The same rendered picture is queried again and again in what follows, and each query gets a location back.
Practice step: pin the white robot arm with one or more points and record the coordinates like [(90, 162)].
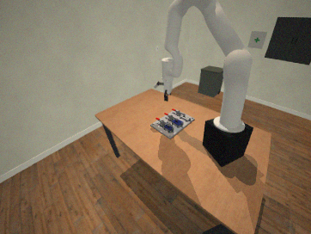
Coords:
[(237, 65)]

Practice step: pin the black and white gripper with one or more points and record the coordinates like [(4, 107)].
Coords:
[(167, 90)]

